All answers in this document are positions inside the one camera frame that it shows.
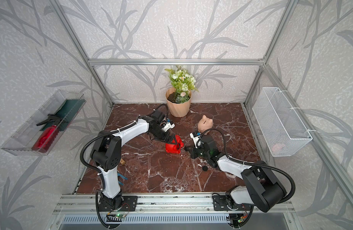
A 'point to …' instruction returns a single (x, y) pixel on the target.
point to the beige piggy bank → (205, 124)
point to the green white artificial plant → (182, 83)
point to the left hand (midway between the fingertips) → (172, 141)
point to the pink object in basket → (276, 147)
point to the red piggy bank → (176, 144)
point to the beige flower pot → (177, 109)
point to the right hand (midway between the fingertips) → (186, 147)
